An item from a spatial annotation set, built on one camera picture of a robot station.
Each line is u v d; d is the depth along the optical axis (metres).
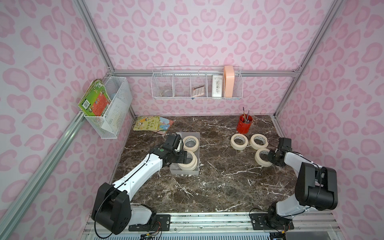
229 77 0.82
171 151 0.64
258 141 1.03
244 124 1.03
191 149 0.98
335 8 0.70
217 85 0.93
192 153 0.91
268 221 0.69
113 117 0.82
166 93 0.93
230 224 0.73
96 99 0.72
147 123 1.14
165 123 1.14
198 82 1.00
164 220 0.74
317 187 0.48
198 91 0.95
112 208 0.40
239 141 1.04
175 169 0.91
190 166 0.86
